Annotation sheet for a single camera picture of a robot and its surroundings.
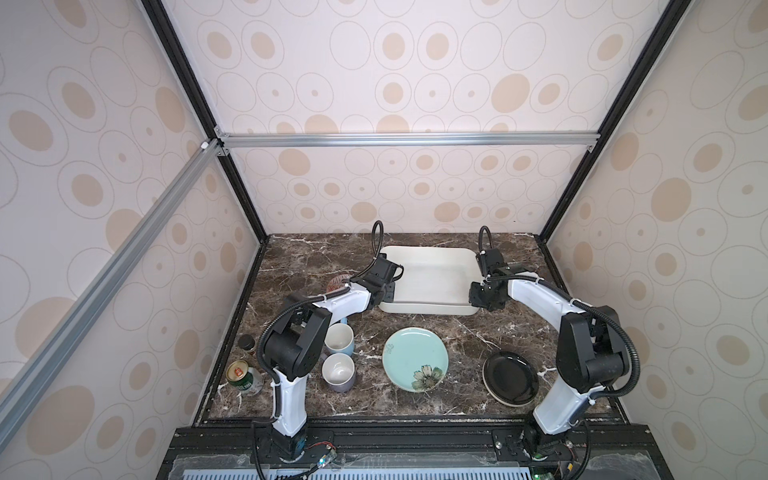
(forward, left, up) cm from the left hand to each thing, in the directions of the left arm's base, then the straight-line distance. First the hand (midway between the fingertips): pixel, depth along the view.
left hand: (394, 282), depth 97 cm
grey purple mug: (-27, +16, -6) cm, 32 cm away
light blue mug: (-18, +16, -2) cm, 24 cm away
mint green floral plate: (-23, -6, -6) cm, 25 cm away
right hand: (-6, -26, -1) cm, 27 cm away
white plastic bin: (+7, -15, -8) cm, 18 cm away
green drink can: (-31, +39, +4) cm, 50 cm away
